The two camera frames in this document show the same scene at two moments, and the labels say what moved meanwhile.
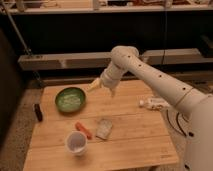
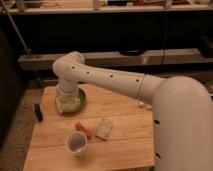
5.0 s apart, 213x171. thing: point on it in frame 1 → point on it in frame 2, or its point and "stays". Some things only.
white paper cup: [75, 143] stays
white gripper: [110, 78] → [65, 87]
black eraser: [38, 112] stays
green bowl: [70, 99] stays
